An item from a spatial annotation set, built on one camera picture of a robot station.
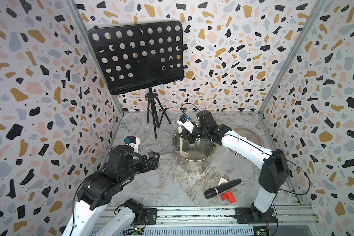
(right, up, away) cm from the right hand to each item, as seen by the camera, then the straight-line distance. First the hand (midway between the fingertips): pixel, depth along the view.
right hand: (180, 133), depth 79 cm
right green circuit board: (+40, -47, -8) cm, 62 cm away
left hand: (-11, -9, -16) cm, 21 cm away
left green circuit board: (-20, -47, -8) cm, 51 cm away
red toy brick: (+27, -34, +2) cm, 44 cm away
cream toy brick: (+24, -27, +5) cm, 37 cm away
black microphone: (+18, -31, 0) cm, 36 cm away
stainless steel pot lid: (+51, -2, +29) cm, 59 cm away
